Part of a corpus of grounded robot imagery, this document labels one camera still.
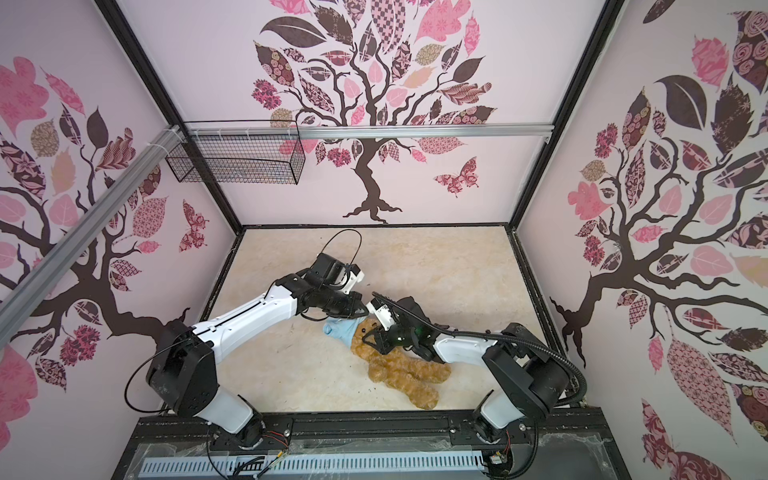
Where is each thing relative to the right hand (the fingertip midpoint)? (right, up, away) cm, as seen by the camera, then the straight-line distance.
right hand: (364, 334), depth 83 cm
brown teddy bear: (+13, -9, -7) cm, 17 cm away
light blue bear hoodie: (-6, +3, -4) cm, 8 cm away
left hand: (+1, +6, -2) cm, 6 cm away
